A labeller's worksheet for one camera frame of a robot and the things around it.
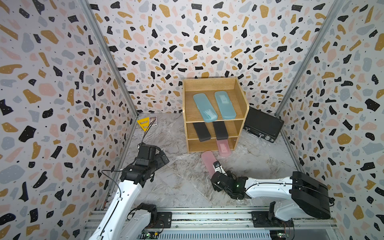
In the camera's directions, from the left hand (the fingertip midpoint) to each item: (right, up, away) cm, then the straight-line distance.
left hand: (160, 159), depth 78 cm
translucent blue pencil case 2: (+24, +27, +2) cm, 36 cm away
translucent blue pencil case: (+35, +27, +3) cm, 44 cm away
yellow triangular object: (-23, +20, +38) cm, 49 cm away
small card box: (-18, +22, +38) cm, 48 cm away
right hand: (+30, -12, +8) cm, 33 cm away
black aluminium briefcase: (+67, +18, +33) cm, 77 cm away
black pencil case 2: (+22, +14, +11) cm, 28 cm away
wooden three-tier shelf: (+26, +41, +11) cm, 49 cm away
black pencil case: (+33, +15, +11) cm, 38 cm away
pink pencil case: (+36, +3, +20) cm, 41 cm away
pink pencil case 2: (+26, -4, +15) cm, 30 cm away
